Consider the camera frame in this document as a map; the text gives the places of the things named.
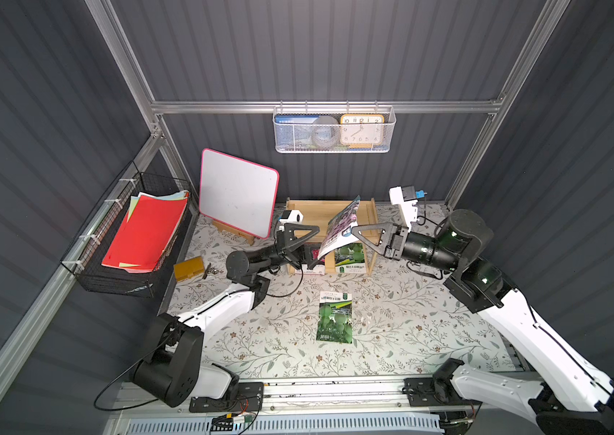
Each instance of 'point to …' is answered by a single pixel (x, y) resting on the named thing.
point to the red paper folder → (147, 231)
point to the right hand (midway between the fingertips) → (362, 230)
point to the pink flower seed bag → (318, 269)
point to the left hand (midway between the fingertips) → (320, 249)
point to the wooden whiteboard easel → (234, 231)
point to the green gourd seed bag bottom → (350, 259)
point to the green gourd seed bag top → (335, 317)
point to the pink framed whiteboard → (236, 191)
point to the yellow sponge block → (188, 267)
